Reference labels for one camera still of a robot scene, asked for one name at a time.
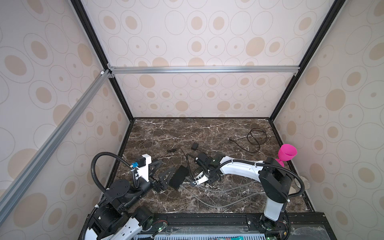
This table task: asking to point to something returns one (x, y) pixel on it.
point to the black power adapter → (194, 146)
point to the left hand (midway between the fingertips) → (171, 166)
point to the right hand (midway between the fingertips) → (205, 172)
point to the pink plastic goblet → (286, 152)
